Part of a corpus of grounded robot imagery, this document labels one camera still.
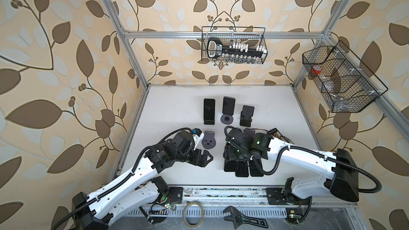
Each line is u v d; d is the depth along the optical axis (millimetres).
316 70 868
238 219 680
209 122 1031
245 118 963
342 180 384
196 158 626
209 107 1073
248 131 912
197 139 676
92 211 398
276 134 938
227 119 1019
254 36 911
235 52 858
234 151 670
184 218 668
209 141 868
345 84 738
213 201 736
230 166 757
